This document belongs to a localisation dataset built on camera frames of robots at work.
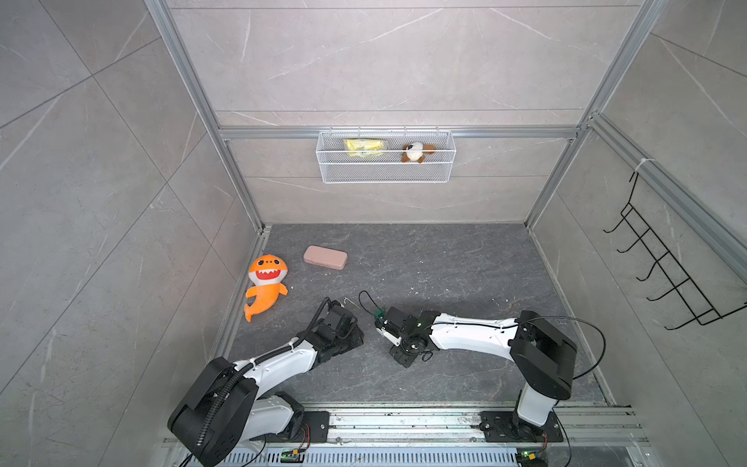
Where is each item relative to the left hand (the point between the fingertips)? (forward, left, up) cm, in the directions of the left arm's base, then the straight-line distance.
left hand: (364, 331), depth 88 cm
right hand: (-6, -12, -2) cm, 13 cm away
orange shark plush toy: (+19, +32, +6) cm, 38 cm away
